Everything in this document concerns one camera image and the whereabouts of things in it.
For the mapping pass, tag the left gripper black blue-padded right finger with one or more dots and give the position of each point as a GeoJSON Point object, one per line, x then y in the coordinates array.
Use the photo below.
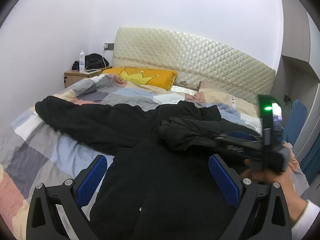
{"type": "Point", "coordinates": [260, 209]}

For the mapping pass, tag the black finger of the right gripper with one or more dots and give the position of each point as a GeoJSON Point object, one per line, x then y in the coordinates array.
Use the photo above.
{"type": "Point", "coordinates": [239, 143]}

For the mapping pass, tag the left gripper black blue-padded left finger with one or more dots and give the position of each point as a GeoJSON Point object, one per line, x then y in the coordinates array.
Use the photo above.
{"type": "Point", "coordinates": [44, 221]}

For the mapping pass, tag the black puffer jacket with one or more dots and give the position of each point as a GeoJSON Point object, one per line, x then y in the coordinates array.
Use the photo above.
{"type": "Point", "coordinates": [159, 185]}

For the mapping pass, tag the person's right hand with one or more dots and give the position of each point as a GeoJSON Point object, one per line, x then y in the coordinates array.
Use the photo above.
{"type": "Point", "coordinates": [295, 204]}

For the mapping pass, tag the white sleeve cuff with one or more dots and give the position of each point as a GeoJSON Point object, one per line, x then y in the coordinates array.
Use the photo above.
{"type": "Point", "coordinates": [307, 227]}

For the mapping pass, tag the blue upright cushion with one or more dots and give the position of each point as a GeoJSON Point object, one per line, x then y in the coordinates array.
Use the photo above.
{"type": "Point", "coordinates": [295, 122]}

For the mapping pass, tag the patchwork pastel quilt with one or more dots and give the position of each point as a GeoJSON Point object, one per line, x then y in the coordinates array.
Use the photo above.
{"type": "Point", "coordinates": [32, 152]}

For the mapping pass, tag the beige patterned pillow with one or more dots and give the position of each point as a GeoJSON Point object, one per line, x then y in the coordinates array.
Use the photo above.
{"type": "Point", "coordinates": [192, 88]}

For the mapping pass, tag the grey built-in wardrobe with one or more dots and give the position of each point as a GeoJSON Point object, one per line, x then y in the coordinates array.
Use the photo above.
{"type": "Point", "coordinates": [298, 72]}

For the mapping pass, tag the cream quilted headboard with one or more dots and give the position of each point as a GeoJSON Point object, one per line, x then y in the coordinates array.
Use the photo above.
{"type": "Point", "coordinates": [194, 58]}

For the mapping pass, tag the yellow crown pillow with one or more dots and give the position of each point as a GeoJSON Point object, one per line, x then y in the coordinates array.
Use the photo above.
{"type": "Point", "coordinates": [162, 78]}

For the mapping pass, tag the wooden nightstand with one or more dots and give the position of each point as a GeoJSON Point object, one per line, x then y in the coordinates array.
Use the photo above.
{"type": "Point", "coordinates": [73, 76]}

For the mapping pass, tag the white tablet device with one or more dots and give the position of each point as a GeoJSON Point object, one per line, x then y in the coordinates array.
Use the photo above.
{"type": "Point", "coordinates": [91, 71]}

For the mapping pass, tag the black bag on nightstand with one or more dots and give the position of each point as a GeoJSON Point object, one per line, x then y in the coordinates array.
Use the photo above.
{"type": "Point", "coordinates": [92, 61]}

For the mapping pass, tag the white spray bottle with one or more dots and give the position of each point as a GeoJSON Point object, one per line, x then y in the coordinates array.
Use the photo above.
{"type": "Point", "coordinates": [82, 61]}

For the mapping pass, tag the black wall socket right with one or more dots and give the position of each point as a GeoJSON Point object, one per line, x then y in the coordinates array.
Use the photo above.
{"type": "Point", "coordinates": [287, 98]}

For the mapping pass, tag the grey wall socket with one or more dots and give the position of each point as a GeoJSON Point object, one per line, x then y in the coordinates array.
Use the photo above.
{"type": "Point", "coordinates": [108, 46]}

